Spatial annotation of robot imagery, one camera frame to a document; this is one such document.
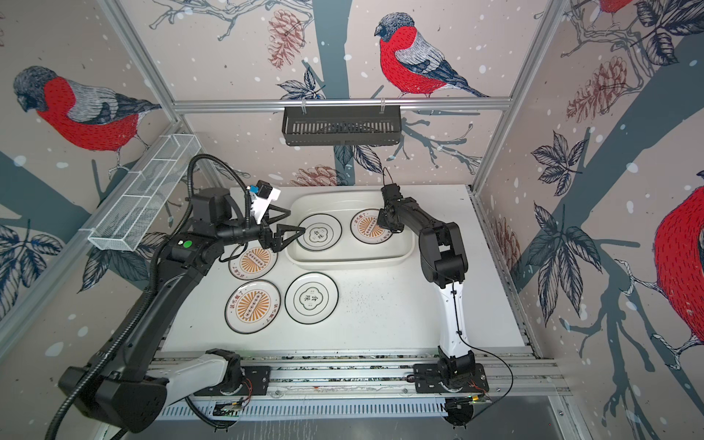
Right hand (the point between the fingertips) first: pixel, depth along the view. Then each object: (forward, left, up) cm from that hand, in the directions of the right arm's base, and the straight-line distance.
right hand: (385, 225), depth 107 cm
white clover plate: (-31, +25, 0) cm, 40 cm away
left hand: (-26, +24, +34) cm, 49 cm away
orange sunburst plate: (-1, +8, -1) cm, 8 cm away
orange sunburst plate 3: (-34, +44, -1) cm, 56 cm away
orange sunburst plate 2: (-19, +49, 0) cm, 52 cm away
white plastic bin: (-17, -6, +27) cm, 32 cm away
